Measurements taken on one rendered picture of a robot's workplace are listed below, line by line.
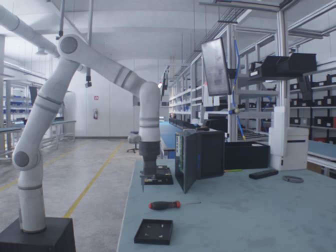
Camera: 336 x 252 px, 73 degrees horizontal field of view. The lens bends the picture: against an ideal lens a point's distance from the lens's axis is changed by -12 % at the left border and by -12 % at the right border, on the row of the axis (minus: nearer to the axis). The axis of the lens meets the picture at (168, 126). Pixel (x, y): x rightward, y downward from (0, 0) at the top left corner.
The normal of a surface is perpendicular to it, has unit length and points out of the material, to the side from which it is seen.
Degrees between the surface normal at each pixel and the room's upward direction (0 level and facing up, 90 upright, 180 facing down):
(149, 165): 70
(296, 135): 90
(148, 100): 107
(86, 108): 90
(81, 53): 93
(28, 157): 94
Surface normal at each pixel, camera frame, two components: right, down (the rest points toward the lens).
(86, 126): 0.08, 0.06
